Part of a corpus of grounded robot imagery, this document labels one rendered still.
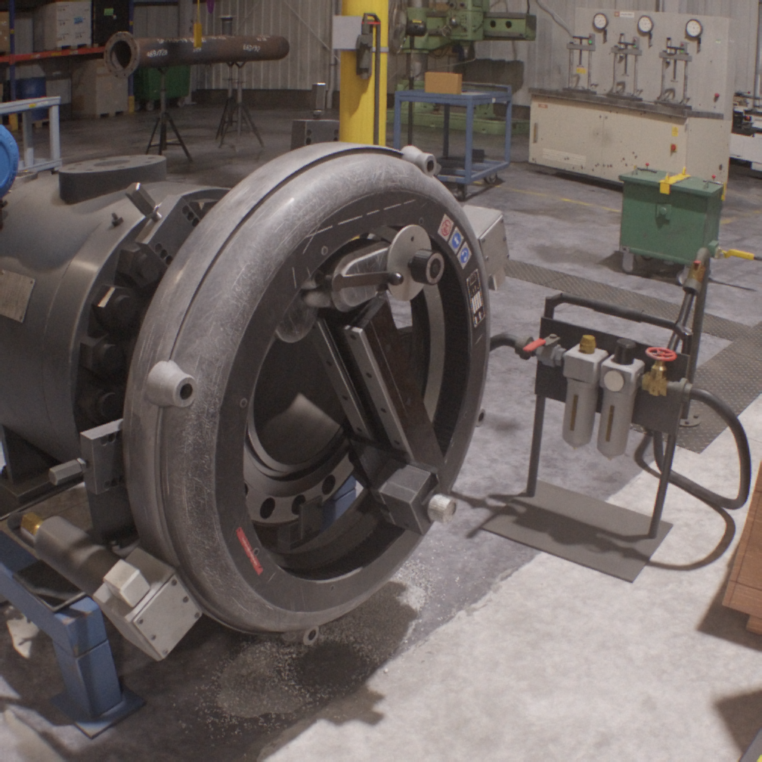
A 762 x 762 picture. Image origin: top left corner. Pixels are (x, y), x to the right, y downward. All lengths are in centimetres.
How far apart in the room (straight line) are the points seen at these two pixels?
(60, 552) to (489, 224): 90
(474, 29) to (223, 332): 1143
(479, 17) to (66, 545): 1163
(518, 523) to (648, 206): 265
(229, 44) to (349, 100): 450
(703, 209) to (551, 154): 372
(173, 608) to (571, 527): 125
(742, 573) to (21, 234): 159
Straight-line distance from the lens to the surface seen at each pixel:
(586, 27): 843
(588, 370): 190
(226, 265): 98
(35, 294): 140
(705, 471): 251
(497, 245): 151
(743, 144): 1057
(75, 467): 104
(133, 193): 100
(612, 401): 190
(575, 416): 195
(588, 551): 202
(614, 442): 194
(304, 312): 112
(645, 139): 721
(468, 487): 225
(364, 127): 483
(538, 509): 216
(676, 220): 440
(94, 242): 134
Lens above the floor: 111
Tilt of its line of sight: 24 degrees down
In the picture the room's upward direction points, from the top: 1 degrees clockwise
